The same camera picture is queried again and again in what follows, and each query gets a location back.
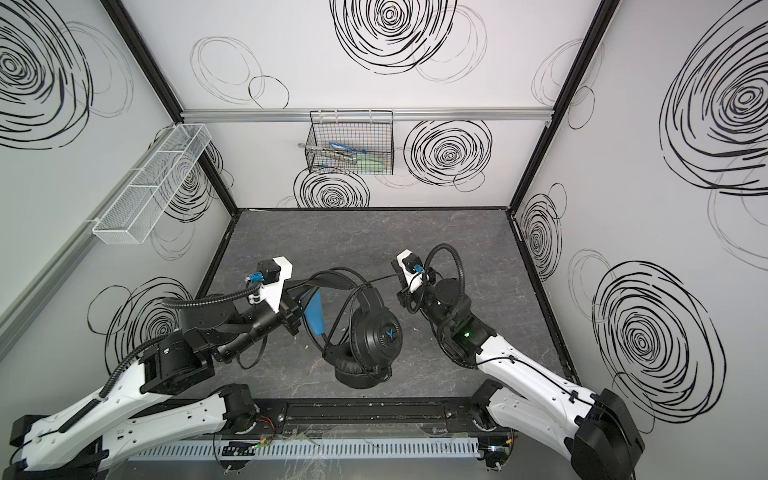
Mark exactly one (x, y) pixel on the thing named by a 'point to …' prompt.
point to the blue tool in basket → (338, 146)
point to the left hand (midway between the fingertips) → (319, 283)
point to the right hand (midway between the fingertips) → (394, 261)
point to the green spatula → (362, 161)
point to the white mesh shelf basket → (142, 198)
